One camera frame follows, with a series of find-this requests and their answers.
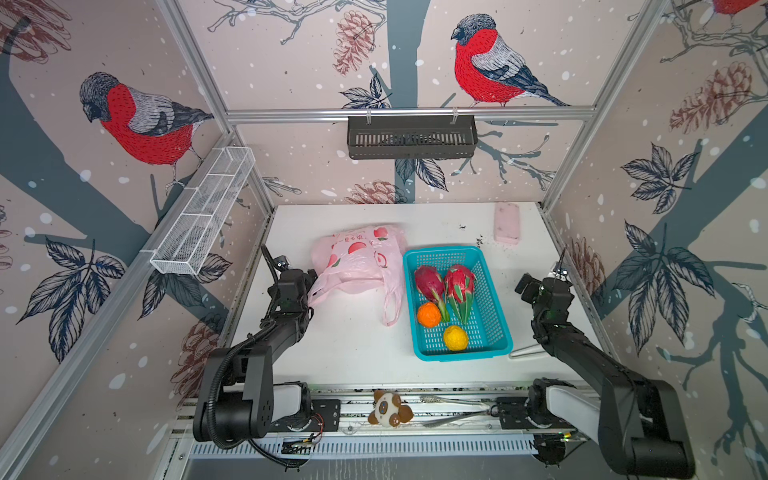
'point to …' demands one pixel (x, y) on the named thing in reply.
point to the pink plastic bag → (361, 260)
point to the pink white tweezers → (526, 351)
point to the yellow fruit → (456, 338)
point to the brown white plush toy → (388, 410)
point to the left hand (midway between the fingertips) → (294, 275)
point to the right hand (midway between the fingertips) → (542, 282)
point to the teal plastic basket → (486, 327)
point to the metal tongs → (491, 410)
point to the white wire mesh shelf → (186, 245)
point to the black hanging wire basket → (411, 136)
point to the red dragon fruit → (430, 285)
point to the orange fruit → (429, 314)
